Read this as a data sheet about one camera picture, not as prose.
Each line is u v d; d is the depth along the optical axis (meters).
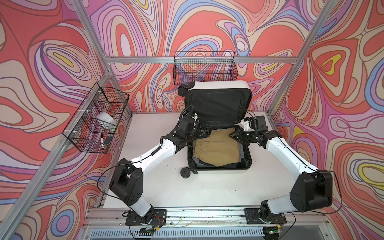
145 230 0.70
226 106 0.87
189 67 0.95
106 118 0.72
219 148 0.89
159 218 0.72
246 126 0.78
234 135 0.79
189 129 0.65
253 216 0.73
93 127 0.80
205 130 0.73
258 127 0.65
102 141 0.73
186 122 0.62
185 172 0.86
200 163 0.87
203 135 0.72
